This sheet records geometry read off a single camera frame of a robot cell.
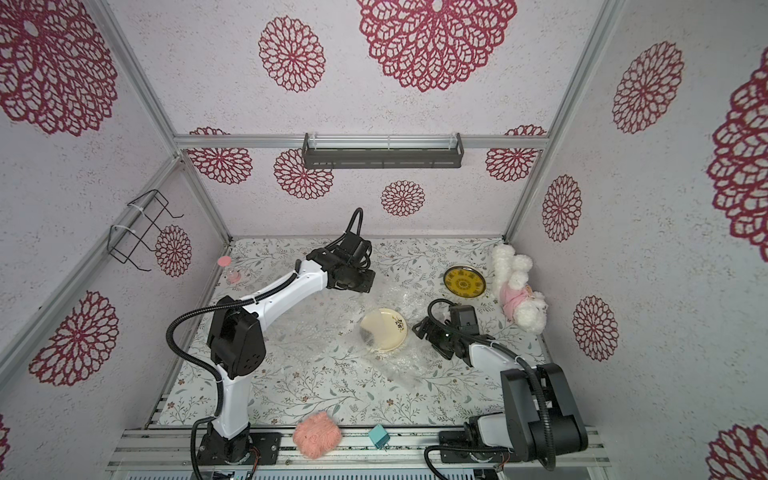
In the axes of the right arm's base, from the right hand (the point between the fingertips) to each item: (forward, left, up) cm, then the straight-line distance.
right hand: (421, 331), depth 91 cm
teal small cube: (-28, +12, -2) cm, 31 cm away
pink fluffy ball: (-29, +26, +3) cm, 39 cm away
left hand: (+10, +17, +10) cm, 22 cm away
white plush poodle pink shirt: (+5, -31, +5) cm, 32 cm away
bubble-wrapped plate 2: (+22, -17, -3) cm, 28 cm away
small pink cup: (+20, +66, 0) cm, 69 cm away
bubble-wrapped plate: (-2, +11, +4) cm, 12 cm away
